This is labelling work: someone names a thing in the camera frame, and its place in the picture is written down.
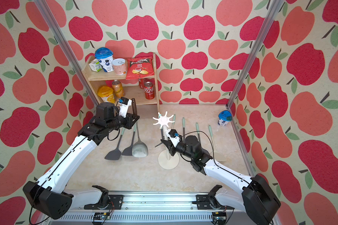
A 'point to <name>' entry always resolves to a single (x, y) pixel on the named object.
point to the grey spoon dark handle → (139, 149)
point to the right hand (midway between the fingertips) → (164, 140)
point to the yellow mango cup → (105, 93)
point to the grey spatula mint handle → (197, 130)
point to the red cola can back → (141, 82)
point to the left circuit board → (102, 216)
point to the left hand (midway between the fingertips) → (138, 118)
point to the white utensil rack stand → (165, 160)
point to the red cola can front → (149, 91)
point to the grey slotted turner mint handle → (183, 126)
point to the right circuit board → (219, 217)
